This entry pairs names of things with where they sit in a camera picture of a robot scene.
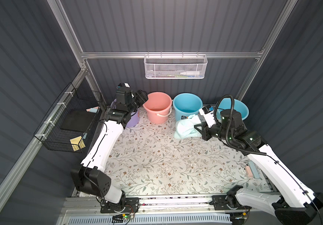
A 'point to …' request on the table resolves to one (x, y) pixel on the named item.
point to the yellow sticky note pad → (77, 143)
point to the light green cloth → (185, 129)
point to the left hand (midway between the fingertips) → (146, 94)
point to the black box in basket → (78, 119)
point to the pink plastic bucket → (158, 106)
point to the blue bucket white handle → (225, 103)
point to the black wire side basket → (51, 136)
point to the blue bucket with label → (186, 104)
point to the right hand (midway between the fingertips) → (196, 126)
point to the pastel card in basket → (93, 109)
